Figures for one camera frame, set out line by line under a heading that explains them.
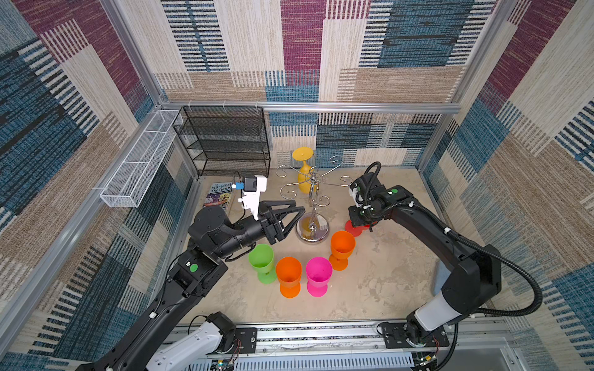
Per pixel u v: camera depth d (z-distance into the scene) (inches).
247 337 29.4
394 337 28.7
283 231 19.2
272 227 18.6
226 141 43.4
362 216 28.7
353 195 30.1
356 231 38.0
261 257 32.6
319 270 30.5
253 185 18.6
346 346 28.7
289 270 30.0
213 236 16.3
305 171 33.7
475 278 16.9
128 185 27.7
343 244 33.1
